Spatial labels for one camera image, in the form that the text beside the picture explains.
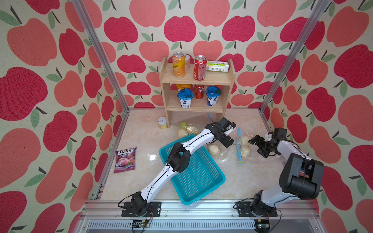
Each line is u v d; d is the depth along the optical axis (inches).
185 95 34.6
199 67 27.1
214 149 35.7
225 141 34.8
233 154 38.0
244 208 28.9
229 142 34.9
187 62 31.3
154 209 29.3
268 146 30.7
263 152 32.3
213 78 30.9
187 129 39.5
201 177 33.9
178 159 25.6
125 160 35.0
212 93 34.7
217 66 30.9
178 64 28.5
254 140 33.4
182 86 35.9
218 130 29.7
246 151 35.5
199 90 35.7
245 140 37.2
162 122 41.4
